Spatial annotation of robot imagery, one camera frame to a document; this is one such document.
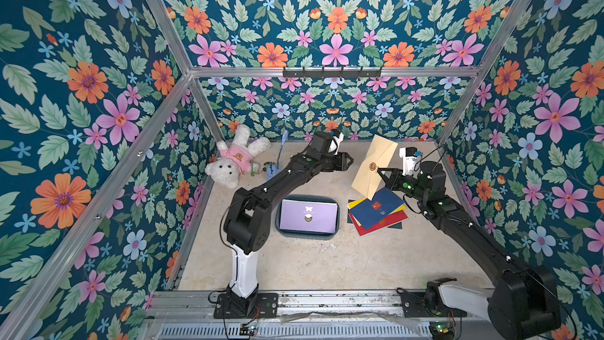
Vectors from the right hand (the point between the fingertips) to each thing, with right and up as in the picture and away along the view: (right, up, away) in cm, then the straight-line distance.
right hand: (380, 168), depth 80 cm
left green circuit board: (-43, -50, -8) cm, 66 cm away
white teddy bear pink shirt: (-59, +3, +24) cm, 63 cm away
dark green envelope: (-9, -21, +14) cm, 27 cm away
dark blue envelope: (0, -18, +14) cm, 23 cm away
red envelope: (+7, -22, +12) cm, 25 cm away
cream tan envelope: (-3, -3, +2) cm, 5 cm away
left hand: (-8, +4, +7) cm, 12 cm away
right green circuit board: (+17, -50, -8) cm, 53 cm away
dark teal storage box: (-28, -26, +9) cm, 39 cm away
